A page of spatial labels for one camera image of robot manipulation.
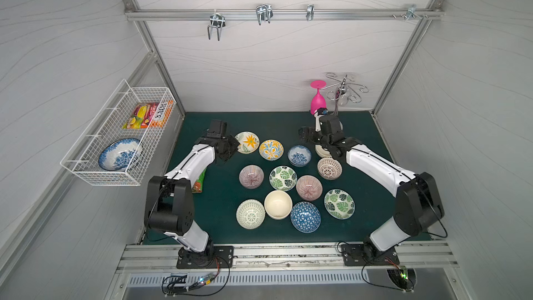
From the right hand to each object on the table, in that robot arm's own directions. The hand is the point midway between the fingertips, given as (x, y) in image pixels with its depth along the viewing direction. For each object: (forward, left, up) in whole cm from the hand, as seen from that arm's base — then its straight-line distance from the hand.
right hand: (309, 128), depth 88 cm
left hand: (-5, +30, -6) cm, 31 cm away
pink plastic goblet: (+19, -6, -1) cm, 20 cm away
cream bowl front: (-27, +13, -18) cm, 35 cm away
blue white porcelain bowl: (-25, +62, +15) cm, 68 cm away
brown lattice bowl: (-9, -11, -18) cm, 23 cm away
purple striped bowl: (-15, +25, -18) cm, 34 cm away
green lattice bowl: (-31, +23, -18) cm, 43 cm away
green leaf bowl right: (-25, -13, -19) cm, 34 cm away
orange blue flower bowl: (+1, +17, -18) cm, 25 cm away
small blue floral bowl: (-2, +3, -19) cm, 19 cm away
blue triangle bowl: (-31, +1, -19) cm, 36 cm away
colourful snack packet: (-9, +60, +16) cm, 62 cm away
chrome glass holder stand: (+18, -17, +7) cm, 26 cm away
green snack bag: (-21, +48, -16) cm, 55 cm away
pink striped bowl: (-19, -1, -19) cm, 26 cm away
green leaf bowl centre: (-14, +10, -18) cm, 26 cm away
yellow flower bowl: (0, +27, -12) cm, 30 cm away
